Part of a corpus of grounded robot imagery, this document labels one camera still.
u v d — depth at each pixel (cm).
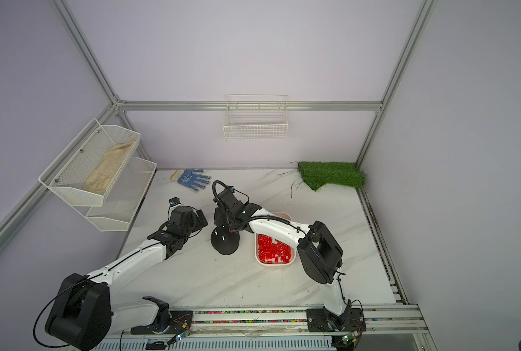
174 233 66
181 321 73
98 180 75
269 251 89
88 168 80
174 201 76
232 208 66
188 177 118
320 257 46
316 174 111
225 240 82
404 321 76
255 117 95
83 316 40
